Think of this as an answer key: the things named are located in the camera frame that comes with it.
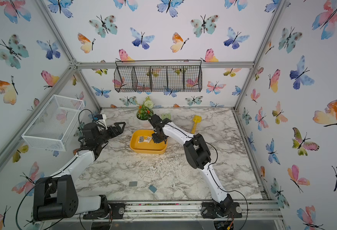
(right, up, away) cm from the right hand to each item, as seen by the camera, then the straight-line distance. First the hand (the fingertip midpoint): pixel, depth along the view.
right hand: (160, 136), depth 98 cm
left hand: (-22, +9, -12) cm, 27 cm away
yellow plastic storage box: (0, -7, -7) cm, 10 cm away
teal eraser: (-3, -28, -16) cm, 32 cm away
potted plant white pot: (-11, +9, +4) cm, 15 cm away
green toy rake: (+1, +15, +19) cm, 24 cm away
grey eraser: (-14, -2, +3) cm, 14 cm away
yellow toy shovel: (+27, +12, +13) cm, 32 cm away
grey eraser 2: (-14, -25, -15) cm, 33 cm away
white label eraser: (-9, -2, +3) cm, 9 cm away
